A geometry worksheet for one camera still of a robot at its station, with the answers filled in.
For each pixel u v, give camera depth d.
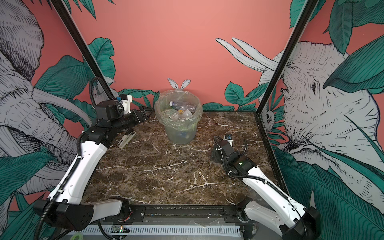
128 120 0.60
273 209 0.45
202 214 0.75
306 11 0.70
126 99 0.63
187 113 0.88
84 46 0.84
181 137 0.93
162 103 0.90
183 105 0.91
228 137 0.68
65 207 0.37
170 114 0.79
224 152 0.56
